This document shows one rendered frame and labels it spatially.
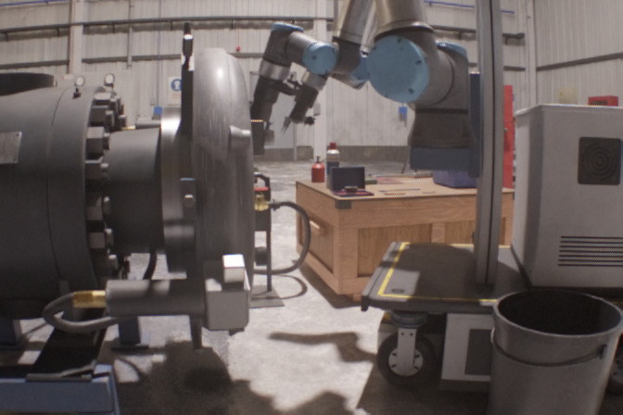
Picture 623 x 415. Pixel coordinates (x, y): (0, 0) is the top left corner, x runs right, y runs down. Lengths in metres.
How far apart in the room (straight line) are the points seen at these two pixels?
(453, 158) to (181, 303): 0.73
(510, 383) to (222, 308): 0.64
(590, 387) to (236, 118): 0.95
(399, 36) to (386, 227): 1.24
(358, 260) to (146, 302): 1.38
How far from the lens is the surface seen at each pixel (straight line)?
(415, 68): 1.09
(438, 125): 1.26
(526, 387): 1.10
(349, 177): 2.30
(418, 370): 1.50
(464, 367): 1.39
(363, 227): 2.14
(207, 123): 1.00
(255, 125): 1.34
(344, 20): 1.45
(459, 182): 2.52
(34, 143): 1.14
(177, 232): 1.15
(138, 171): 1.19
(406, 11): 1.18
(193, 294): 0.96
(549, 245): 1.36
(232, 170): 0.98
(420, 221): 2.25
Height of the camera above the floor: 0.76
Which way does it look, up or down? 6 degrees down
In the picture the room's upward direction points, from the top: straight up
